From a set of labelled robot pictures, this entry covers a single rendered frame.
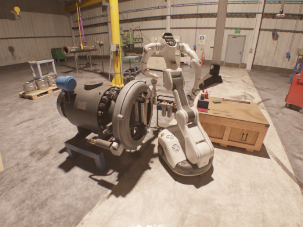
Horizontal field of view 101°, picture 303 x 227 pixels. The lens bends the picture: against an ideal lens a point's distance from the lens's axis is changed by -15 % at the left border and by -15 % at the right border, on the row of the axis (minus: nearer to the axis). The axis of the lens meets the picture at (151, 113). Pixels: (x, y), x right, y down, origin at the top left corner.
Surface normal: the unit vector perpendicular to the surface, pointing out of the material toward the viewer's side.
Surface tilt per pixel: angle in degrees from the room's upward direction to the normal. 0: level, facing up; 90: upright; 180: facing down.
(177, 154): 38
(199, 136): 32
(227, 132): 90
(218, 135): 90
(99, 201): 0
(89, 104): 57
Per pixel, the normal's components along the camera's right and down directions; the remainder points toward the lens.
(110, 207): 0.00, -0.90
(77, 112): -0.37, 0.21
